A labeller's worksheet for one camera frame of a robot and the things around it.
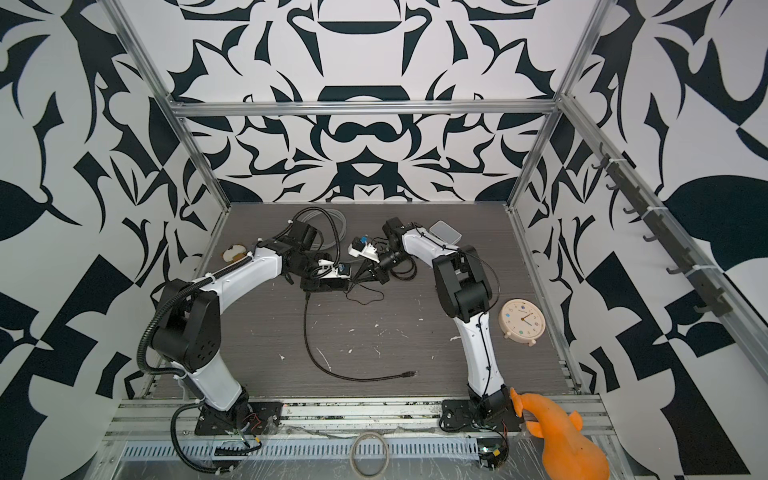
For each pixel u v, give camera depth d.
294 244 0.73
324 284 0.80
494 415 0.67
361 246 0.83
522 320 0.88
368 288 0.91
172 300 0.48
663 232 0.55
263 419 0.74
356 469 0.67
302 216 0.77
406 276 0.99
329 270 0.77
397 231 0.78
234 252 1.02
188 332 0.47
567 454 0.63
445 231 1.11
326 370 0.81
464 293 0.59
